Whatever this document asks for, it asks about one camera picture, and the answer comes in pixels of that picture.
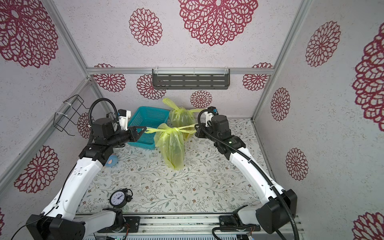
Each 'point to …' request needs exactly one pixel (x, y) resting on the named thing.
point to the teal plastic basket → (148, 117)
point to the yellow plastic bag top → (179, 117)
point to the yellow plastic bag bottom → (171, 140)
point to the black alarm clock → (119, 198)
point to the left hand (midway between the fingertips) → (144, 128)
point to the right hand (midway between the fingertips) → (195, 123)
